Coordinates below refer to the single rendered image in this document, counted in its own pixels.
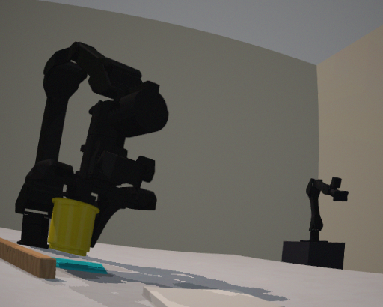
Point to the brown wooden beam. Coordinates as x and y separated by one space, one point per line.
35 263

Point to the olive yellow cup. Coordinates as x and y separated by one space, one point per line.
71 226

